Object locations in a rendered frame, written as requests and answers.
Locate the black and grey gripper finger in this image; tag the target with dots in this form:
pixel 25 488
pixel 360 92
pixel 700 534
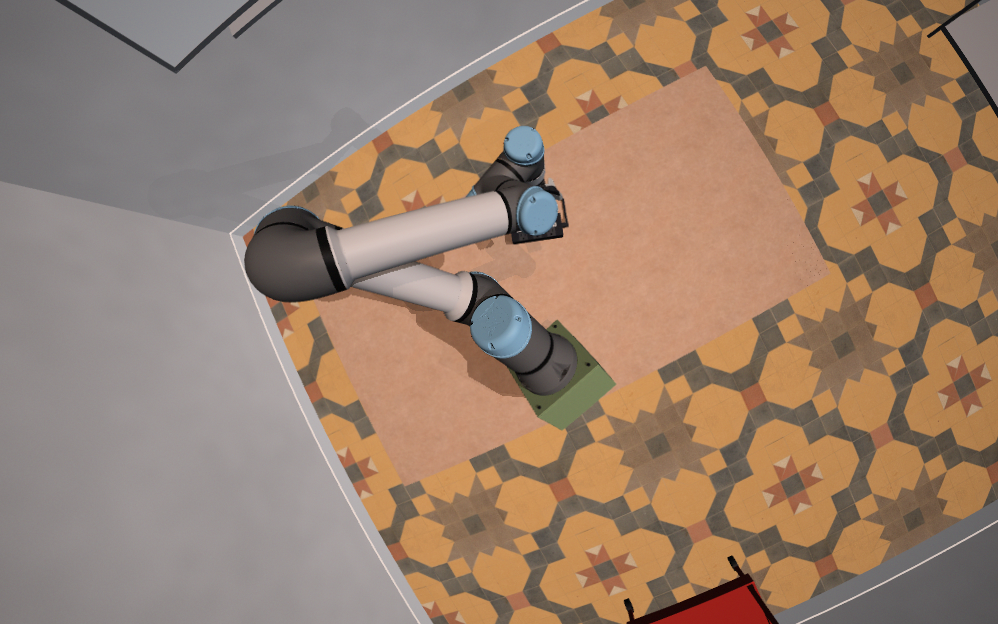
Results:
pixel 553 190

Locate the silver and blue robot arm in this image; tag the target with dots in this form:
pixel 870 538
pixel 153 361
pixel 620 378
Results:
pixel 288 264

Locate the black power strip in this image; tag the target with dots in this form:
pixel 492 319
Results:
pixel 555 232

